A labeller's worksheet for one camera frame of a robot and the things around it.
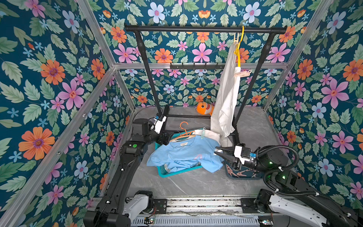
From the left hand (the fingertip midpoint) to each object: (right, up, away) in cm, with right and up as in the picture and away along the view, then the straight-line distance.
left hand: (168, 128), depth 75 cm
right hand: (+24, -5, -21) cm, 32 cm away
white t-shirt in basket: (+24, -4, +15) cm, 29 cm away
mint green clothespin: (+20, -3, +13) cm, 24 cm away
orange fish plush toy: (+23, +14, +33) cm, 43 cm away
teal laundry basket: (-4, -24, +5) cm, 25 cm away
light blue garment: (+6, -15, +7) cm, 18 cm away
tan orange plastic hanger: (+7, -6, +14) cm, 16 cm away
